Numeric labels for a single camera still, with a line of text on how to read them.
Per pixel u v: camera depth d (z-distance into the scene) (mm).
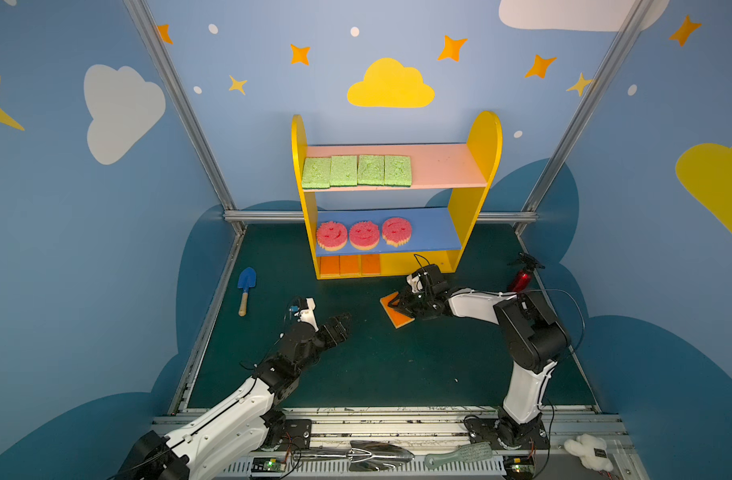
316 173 748
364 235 957
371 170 765
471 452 708
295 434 736
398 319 944
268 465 708
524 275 947
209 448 454
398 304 905
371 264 1085
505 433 656
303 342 614
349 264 1081
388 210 1111
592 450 701
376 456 701
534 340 512
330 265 1068
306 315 748
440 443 737
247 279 1044
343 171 759
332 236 950
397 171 763
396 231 979
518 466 718
